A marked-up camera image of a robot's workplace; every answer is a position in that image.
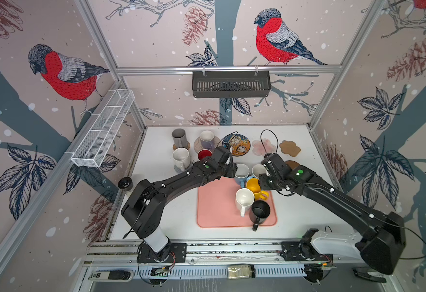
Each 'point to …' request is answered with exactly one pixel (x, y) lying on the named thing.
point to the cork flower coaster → (289, 148)
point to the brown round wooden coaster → (293, 163)
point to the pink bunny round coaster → (197, 144)
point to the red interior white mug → (203, 152)
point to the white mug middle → (244, 199)
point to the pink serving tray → (216, 206)
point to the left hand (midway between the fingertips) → (237, 165)
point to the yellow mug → (253, 185)
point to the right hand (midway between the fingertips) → (261, 181)
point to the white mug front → (181, 157)
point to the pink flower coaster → (258, 148)
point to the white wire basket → (90, 151)
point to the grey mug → (180, 139)
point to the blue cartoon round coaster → (238, 143)
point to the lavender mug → (206, 139)
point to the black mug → (258, 213)
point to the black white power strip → (112, 276)
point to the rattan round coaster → (188, 146)
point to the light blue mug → (242, 173)
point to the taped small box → (241, 271)
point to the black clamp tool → (369, 274)
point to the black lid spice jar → (125, 184)
